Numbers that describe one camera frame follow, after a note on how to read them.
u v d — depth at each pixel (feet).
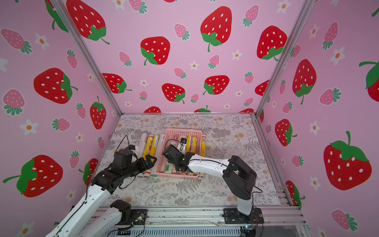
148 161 2.26
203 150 3.20
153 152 3.13
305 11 2.29
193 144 3.22
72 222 1.39
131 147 2.30
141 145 3.22
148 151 3.13
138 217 2.35
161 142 3.22
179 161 2.12
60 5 2.21
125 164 1.94
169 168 2.84
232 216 2.43
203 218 2.43
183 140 2.51
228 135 3.54
